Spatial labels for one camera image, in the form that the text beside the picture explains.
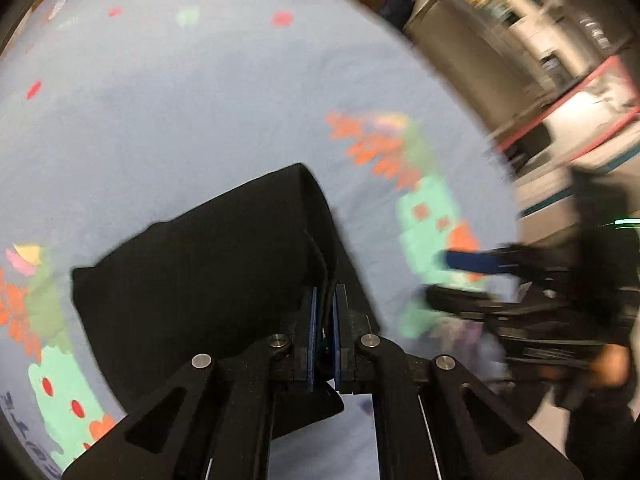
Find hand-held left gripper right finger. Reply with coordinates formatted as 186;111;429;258
334;284;586;480

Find black pants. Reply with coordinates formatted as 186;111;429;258
71;162;381;436

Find long desk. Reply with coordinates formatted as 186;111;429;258
404;0;640;121

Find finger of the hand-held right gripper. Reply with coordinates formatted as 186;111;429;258
424;284;507;325
442;244;532;282

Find red frame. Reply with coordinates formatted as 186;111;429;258
492;54;640;157

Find blue printed bed sheet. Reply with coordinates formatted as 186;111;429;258
0;0;521;480

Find person's right hand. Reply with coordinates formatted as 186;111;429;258
592;344;632;389

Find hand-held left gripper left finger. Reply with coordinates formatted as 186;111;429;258
61;287;321;480

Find dark blue bag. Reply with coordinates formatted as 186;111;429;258
379;0;417;32

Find white and teal storage box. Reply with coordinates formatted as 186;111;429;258
515;147;640;217

